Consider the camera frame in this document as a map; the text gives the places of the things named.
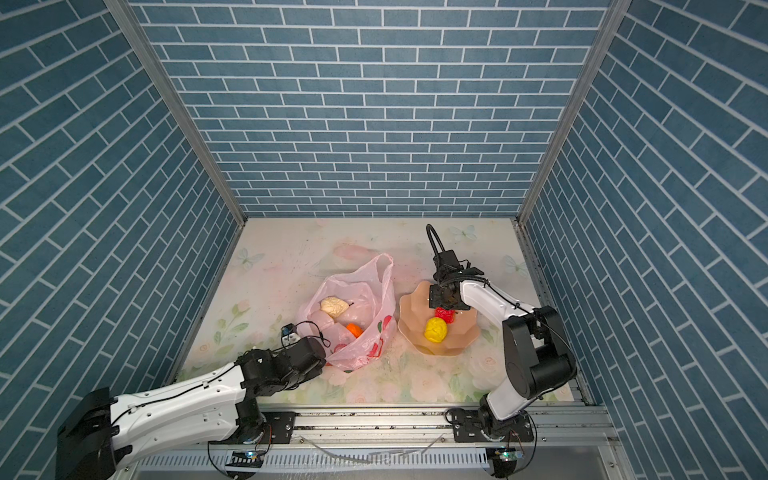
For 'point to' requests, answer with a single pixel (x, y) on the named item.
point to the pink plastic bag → (353, 314)
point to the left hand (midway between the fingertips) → (323, 367)
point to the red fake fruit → (447, 314)
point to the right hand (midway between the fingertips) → (442, 297)
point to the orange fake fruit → (355, 330)
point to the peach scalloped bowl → (413, 314)
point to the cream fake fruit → (334, 306)
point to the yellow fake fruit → (436, 329)
